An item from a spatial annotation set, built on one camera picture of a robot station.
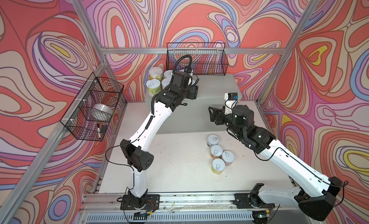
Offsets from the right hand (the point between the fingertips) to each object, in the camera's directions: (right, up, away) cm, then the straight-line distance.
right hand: (216, 111), depth 69 cm
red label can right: (+10, -28, +15) cm, 33 cm away
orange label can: (+3, -25, +17) cm, 30 cm away
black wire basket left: (-63, -3, +2) cm, 64 cm away
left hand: (-11, +14, +6) cm, 19 cm away
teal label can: (+3, -18, +22) cm, 28 cm away
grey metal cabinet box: (-10, -4, +17) cm, 20 cm away
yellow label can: (+4, -31, +11) cm, 33 cm away
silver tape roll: (-58, +1, +4) cm, 58 cm away
